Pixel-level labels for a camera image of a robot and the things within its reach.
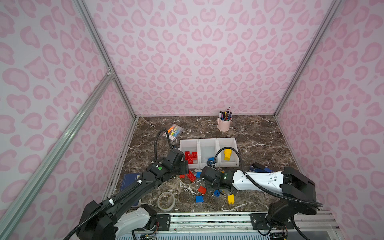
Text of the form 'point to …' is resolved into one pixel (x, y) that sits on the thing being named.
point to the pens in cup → (226, 116)
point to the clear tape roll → (166, 201)
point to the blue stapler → (259, 167)
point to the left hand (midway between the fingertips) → (184, 163)
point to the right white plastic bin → (226, 142)
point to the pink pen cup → (223, 126)
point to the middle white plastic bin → (208, 148)
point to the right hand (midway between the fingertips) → (208, 184)
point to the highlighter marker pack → (174, 132)
